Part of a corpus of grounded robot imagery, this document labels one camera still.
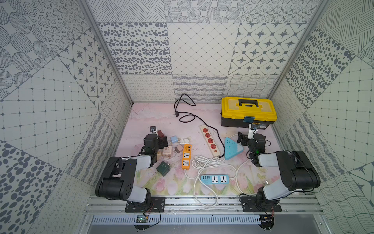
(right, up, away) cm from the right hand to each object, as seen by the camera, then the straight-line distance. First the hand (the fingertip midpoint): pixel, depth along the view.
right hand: (247, 134), depth 95 cm
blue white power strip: (-23, -24, -15) cm, 36 cm away
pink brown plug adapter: (-46, -9, -2) cm, 47 cm away
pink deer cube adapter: (-52, -10, -7) cm, 54 cm away
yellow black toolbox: (-9, +16, 0) cm, 18 cm away
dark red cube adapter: (-59, 0, +3) cm, 59 cm away
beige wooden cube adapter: (-57, -11, -8) cm, 58 cm away
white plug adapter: (-42, -5, 0) cm, 42 cm away
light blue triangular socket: (-11, -9, -4) cm, 15 cm away
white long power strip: (-24, -6, 0) cm, 25 cm away
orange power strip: (-40, -13, -7) cm, 43 cm away
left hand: (-60, -1, -1) cm, 60 cm away
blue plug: (-49, -4, +3) cm, 49 cm away
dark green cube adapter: (-53, -18, -14) cm, 58 cm away
